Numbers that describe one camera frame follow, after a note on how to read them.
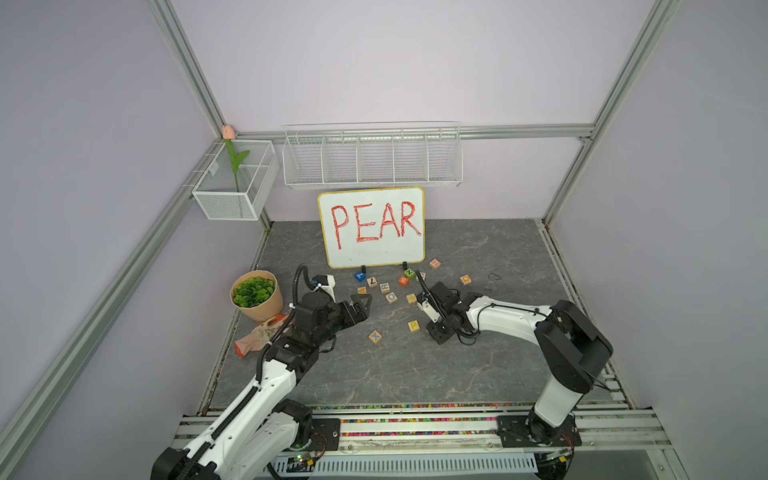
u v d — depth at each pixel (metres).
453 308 0.69
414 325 0.91
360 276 1.04
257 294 0.87
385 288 1.00
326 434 0.74
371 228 0.99
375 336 0.89
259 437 0.56
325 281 0.72
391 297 0.98
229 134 0.89
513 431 0.74
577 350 0.47
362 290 0.99
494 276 1.05
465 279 1.02
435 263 1.08
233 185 0.89
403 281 1.02
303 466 0.72
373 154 0.98
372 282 1.02
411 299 0.96
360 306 0.70
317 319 0.59
